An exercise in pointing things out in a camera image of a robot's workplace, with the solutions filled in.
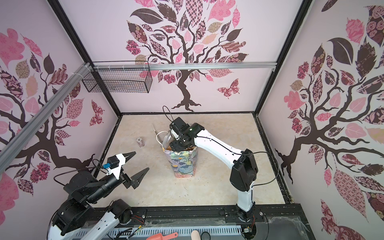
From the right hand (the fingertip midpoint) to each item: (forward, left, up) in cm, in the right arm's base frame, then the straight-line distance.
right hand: (179, 143), depth 82 cm
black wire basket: (+41, +40, +17) cm, 60 cm away
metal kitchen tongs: (+21, +21, -15) cm, 33 cm away
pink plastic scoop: (-41, +8, -16) cm, 45 cm away
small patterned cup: (+10, +29, -12) cm, 33 cm away
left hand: (-18, +13, +14) cm, 26 cm away
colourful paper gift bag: (-11, -3, 0) cm, 12 cm away
